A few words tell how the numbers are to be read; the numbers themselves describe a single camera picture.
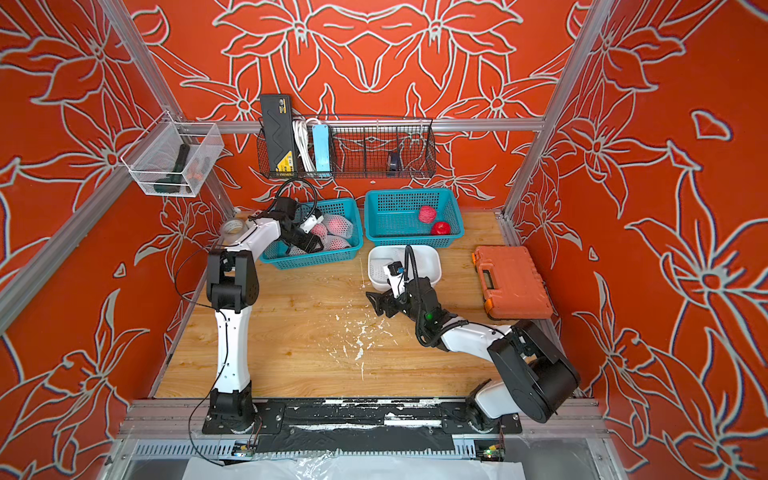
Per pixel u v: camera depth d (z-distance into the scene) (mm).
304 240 949
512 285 928
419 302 644
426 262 1022
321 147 899
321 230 1062
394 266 730
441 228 1066
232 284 625
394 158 899
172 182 794
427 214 1127
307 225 964
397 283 710
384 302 747
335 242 1005
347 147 999
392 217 1181
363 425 728
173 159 908
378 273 949
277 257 951
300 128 852
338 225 1068
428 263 1026
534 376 435
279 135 876
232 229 1137
